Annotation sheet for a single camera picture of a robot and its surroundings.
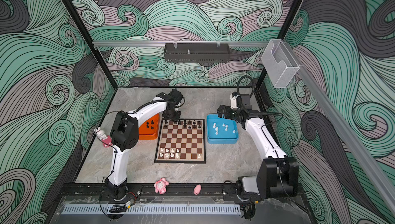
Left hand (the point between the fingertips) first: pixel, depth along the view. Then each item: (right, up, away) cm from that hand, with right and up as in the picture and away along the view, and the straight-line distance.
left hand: (175, 118), depth 95 cm
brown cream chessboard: (+5, -13, -5) cm, 15 cm away
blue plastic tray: (+29, -8, +2) cm, 30 cm away
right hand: (+30, +5, -10) cm, 32 cm away
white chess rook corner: (+15, -20, -12) cm, 27 cm away
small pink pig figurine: (+13, -32, -22) cm, 41 cm away
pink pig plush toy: (-4, -30, -23) cm, 38 cm away
